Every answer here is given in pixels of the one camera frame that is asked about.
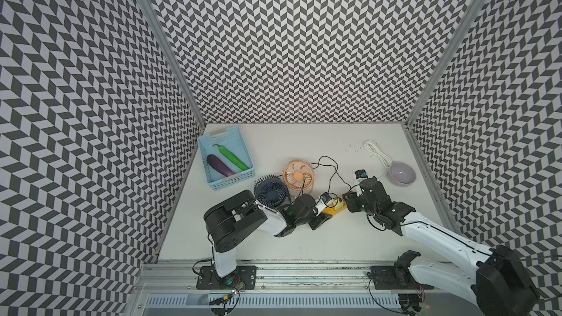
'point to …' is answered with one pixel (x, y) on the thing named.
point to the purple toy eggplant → (219, 165)
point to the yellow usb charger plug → (337, 204)
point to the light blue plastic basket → (225, 158)
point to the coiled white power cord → (370, 145)
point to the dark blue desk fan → (271, 191)
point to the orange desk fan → (298, 175)
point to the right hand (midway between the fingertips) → (348, 199)
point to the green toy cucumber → (235, 160)
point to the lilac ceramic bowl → (402, 174)
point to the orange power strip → (330, 209)
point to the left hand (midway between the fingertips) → (323, 211)
